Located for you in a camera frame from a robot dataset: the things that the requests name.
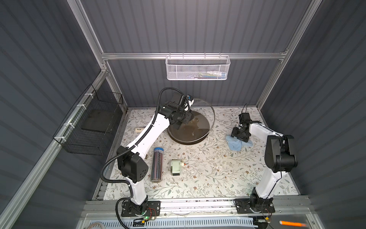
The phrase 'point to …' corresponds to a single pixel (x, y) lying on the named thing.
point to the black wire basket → (87, 127)
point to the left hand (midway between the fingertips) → (190, 116)
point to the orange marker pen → (290, 223)
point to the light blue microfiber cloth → (236, 144)
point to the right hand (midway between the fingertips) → (238, 136)
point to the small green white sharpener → (176, 167)
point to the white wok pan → (195, 132)
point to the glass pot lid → (202, 105)
